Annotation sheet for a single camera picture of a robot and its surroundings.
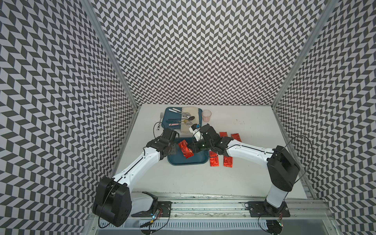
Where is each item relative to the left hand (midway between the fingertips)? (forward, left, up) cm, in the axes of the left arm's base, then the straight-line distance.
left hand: (168, 149), depth 85 cm
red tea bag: (-1, -10, +2) cm, 10 cm away
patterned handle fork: (+33, +11, -9) cm, 35 cm away
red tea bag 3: (+16, -35, -9) cm, 40 cm away
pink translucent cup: (+30, -24, -5) cm, 39 cm away
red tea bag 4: (+14, -44, -7) cm, 46 cm away
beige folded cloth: (+37, -9, -8) cm, 38 cm away
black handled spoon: (+29, -12, -6) cm, 32 cm away
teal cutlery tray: (+32, +3, -9) cm, 34 cm away
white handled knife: (+42, +3, -12) cm, 43 cm away
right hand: (-1, -12, +3) cm, 12 cm away
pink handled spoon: (+26, -11, -10) cm, 30 cm away
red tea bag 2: (-3, -27, -8) cm, 29 cm away
